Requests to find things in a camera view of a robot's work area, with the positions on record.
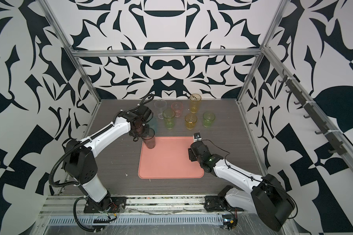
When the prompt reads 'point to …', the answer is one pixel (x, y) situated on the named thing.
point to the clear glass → (161, 103)
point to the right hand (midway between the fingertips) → (195, 148)
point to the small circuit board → (229, 221)
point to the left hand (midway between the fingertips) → (144, 130)
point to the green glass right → (208, 117)
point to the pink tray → (168, 159)
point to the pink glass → (177, 106)
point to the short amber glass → (190, 120)
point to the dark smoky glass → (149, 140)
